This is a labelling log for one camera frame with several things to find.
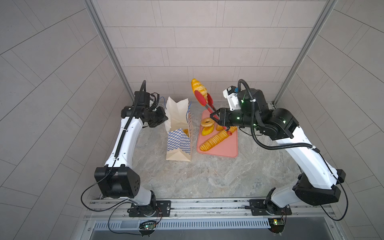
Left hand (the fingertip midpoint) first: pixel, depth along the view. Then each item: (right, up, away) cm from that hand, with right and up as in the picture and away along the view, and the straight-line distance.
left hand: (170, 114), depth 78 cm
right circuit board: (+51, -51, -10) cm, 73 cm away
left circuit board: (-7, -49, -13) cm, 52 cm away
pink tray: (+33, -21, +16) cm, 42 cm away
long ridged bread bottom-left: (+27, -15, +15) cm, 34 cm away
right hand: (+21, -1, -20) cm, 28 cm away
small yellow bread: (+21, -10, +19) cm, 30 cm away
